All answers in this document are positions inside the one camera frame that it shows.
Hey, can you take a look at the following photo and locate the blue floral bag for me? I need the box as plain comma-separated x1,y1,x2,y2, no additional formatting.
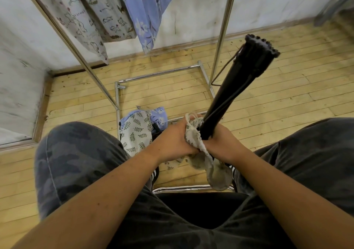
120,107,169,128

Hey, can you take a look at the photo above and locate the black chair seat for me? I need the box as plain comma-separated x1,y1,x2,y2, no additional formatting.
157,192,250,231

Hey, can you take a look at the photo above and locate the person's right hand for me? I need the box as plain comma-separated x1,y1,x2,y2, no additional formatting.
201,123,247,166

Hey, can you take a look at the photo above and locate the black baseboard strip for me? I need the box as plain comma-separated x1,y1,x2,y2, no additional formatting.
52,63,106,77

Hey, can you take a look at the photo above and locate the chrome chair frame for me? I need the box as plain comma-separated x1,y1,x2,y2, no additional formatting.
152,185,236,194

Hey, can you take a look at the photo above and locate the person's left forearm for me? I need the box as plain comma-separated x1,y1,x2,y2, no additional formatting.
12,150,167,249

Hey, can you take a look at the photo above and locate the grey metal furniture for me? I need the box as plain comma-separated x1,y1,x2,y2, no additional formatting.
314,0,354,27

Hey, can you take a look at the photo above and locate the black striped right shoe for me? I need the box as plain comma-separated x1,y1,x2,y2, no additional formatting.
229,165,239,192

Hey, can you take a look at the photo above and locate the chrome clothes rack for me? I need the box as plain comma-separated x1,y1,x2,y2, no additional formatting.
16,0,240,141

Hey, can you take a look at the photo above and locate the person's right forearm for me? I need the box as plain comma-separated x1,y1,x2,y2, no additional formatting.
233,150,354,249

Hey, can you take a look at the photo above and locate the person's left hand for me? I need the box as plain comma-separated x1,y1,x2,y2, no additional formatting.
149,119,201,164

